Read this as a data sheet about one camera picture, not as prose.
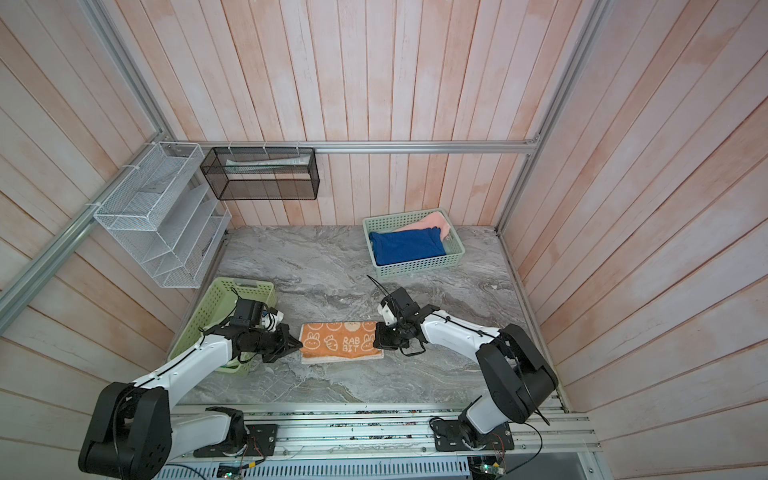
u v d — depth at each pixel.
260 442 0.73
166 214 0.73
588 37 0.72
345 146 0.99
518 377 0.44
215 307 0.96
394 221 1.18
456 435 0.72
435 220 1.16
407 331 0.65
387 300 0.73
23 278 0.54
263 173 1.05
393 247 1.11
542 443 0.69
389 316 0.82
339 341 0.89
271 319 0.75
